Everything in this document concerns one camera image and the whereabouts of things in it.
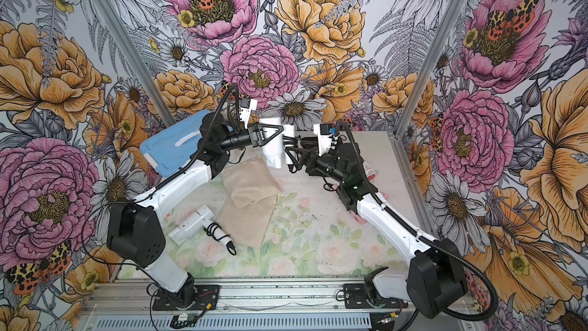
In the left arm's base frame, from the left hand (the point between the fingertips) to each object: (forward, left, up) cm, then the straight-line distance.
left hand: (282, 133), depth 72 cm
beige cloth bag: (+3, +15, -31) cm, 34 cm away
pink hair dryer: (-14, -28, -33) cm, 46 cm away
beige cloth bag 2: (-10, +16, -35) cm, 40 cm away
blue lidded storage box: (+11, +46, -20) cm, 51 cm away
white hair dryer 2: (-14, +32, -31) cm, 46 cm away
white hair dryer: (-5, +3, -2) cm, 6 cm away
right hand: (-4, -3, -4) cm, 6 cm away
